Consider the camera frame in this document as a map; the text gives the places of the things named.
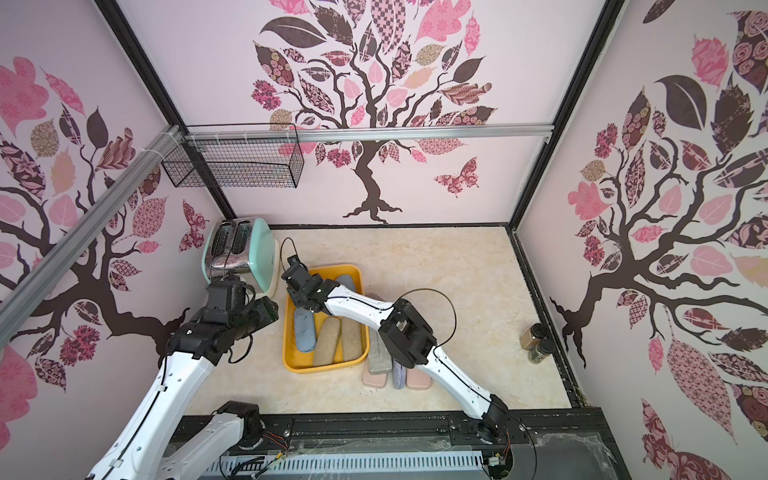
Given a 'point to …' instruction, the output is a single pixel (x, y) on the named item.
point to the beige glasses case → (351, 338)
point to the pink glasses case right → (416, 378)
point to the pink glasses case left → (371, 380)
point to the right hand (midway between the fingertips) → (301, 282)
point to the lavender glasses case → (399, 375)
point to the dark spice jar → (544, 349)
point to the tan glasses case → (327, 342)
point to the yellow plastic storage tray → (333, 272)
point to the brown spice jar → (532, 335)
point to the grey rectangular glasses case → (380, 357)
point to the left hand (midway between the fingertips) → (269, 316)
